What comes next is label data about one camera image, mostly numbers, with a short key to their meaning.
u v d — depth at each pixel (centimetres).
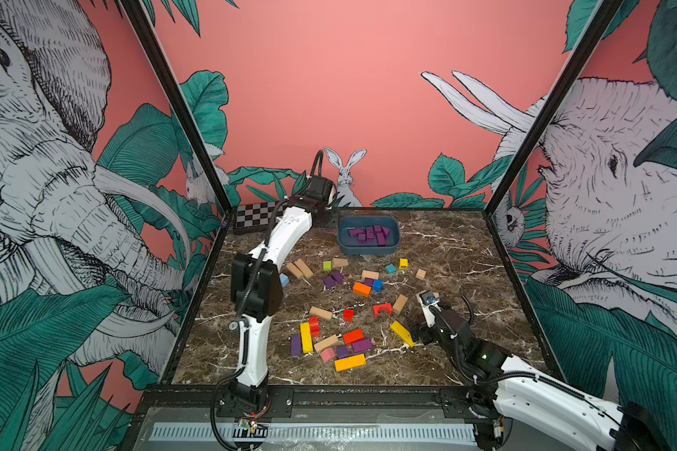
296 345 83
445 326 59
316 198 72
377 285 95
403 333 84
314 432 70
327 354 81
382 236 111
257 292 54
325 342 84
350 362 80
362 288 95
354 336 85
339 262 102
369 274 99
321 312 91
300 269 101
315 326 88
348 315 90
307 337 84
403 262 102
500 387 57
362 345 84
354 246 107
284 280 96
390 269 101
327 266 102
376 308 91
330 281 97
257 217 114
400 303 92
